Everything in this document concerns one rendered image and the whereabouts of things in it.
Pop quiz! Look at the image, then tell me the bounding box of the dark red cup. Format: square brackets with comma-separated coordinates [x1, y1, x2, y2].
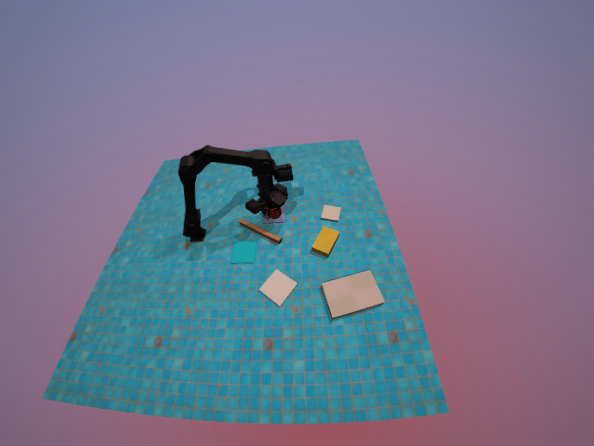
[265, 202, 281, 219]

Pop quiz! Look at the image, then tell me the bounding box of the orange wooden bar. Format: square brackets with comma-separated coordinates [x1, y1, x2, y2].
[239, 219, 282, 244]

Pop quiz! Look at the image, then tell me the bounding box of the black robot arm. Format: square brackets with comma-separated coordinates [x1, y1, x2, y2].
[178, 145, 293, 242]

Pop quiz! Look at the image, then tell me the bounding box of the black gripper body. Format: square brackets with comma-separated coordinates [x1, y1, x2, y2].
[245, 183, 287, 214]

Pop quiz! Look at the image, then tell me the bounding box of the beige flat rectangular slab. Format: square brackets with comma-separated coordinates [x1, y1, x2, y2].
[322, 270, 384, 320]

